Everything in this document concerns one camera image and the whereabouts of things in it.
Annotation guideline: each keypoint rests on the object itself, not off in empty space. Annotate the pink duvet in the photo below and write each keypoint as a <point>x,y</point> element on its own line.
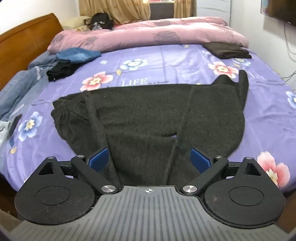
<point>138,34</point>

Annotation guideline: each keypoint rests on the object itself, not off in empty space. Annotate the folded dark brown pants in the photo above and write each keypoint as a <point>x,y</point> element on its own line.
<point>227,49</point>

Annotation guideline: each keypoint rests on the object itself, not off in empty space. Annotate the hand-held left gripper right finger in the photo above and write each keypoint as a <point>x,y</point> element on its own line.
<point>200,160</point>

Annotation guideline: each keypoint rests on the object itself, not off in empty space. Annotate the wall television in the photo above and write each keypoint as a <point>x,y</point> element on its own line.
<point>281,9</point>

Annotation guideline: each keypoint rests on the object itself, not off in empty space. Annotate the narrow tan curtain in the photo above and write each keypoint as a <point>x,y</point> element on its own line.
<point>185,8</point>

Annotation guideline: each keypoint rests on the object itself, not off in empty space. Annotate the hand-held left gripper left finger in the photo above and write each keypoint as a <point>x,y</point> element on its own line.
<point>99,160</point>

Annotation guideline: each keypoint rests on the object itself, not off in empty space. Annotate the purple floral bed sheet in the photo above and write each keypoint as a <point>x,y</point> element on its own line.
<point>173,62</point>

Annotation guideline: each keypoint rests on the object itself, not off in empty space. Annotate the black bag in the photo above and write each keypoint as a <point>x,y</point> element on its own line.
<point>100,20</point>

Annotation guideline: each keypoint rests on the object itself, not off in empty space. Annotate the wooden headboard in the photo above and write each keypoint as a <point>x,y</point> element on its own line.
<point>27,39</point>

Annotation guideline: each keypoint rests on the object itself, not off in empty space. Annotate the black garment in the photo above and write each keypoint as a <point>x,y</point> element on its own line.
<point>61,70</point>

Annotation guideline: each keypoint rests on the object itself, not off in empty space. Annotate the blue denim garment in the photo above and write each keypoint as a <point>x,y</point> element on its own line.
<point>77,55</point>

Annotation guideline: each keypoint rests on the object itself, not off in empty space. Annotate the dark grey fleece pants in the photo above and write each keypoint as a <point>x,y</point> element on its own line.
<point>138,115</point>

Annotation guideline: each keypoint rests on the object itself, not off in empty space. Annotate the light blue jeans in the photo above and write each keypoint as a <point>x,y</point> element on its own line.
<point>20,85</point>

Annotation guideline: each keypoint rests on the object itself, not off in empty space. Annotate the wide tan curtain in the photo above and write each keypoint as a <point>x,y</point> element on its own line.
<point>115,10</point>

